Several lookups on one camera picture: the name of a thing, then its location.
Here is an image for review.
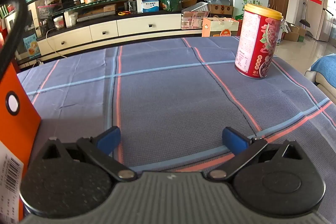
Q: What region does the orange cardboard box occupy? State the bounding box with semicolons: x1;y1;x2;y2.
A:
1;64;41;223

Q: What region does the blue plaid tablecloth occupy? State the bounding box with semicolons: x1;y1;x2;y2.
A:
18;37;335;223

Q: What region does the blue bed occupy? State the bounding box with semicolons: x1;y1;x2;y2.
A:
305;53;336;103

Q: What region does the red can yellow lid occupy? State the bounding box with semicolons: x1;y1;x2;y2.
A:
235;4;283;79

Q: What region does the white TV cabinet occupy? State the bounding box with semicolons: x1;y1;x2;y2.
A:
38;10;202;61

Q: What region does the orange white gift bag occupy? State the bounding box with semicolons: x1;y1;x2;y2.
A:
202;17;239;38

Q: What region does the black cable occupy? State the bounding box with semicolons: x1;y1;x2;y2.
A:
0;0;29;77

